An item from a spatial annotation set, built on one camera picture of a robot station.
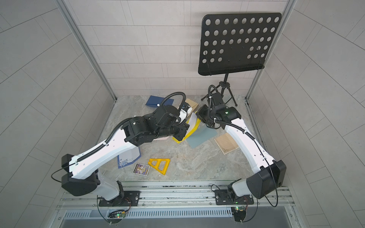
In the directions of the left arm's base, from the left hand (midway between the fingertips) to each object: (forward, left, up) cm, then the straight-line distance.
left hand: (192, 126), depth 63 cm
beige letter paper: (+8, -24, -31) cm, 40 cm away
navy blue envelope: (+46, +30, -32) cm, 63 cm away
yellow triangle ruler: (-5, +19, -31) cm, 37 cm away
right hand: (+12, -2, -6) cm, 13 cm away
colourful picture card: (-9, +28, -30) cm, 42 cm away
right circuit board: (-29, -24, -32) cm, 50 cm away
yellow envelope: (+4, -3, -3) cm, 6 cm away
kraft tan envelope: (+40, -1, -29) cm, 50 cm away
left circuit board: (-30, +36, -33) cm, 57 cm away
